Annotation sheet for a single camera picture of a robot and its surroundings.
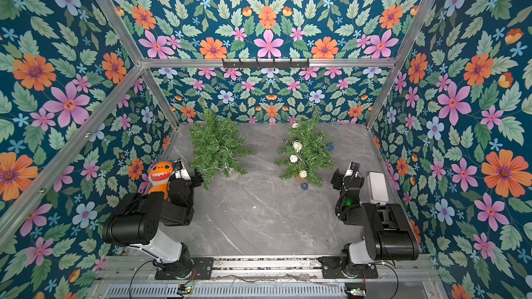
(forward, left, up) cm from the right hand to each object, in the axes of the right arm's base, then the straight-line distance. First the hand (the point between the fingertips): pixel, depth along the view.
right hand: (351, 171), depth 91 cm
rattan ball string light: (-2, +25, +20) cm, 32 cm away
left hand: (-1, +73, +4) cm, 73 cm away
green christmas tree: (-4, +55, +22) cm, 59 cm away
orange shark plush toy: (-7, +85, +2) cm, 85 cm away
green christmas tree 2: (-4, +22, +17) cm, 28 cm away
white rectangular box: (-5, -12, -4) cm, 13 cm away
